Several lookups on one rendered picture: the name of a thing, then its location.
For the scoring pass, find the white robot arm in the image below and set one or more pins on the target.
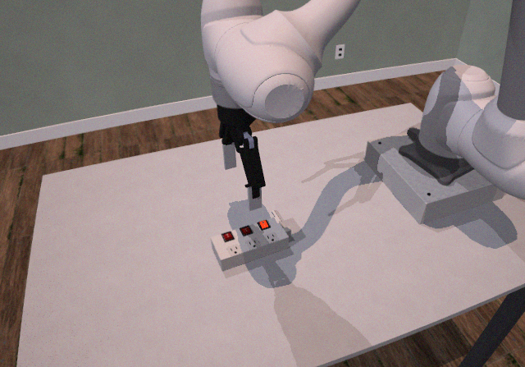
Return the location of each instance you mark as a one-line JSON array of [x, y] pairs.
[[268, 65]]

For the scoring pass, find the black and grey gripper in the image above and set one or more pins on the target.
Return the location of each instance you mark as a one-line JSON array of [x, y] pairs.
[[235, 131]]

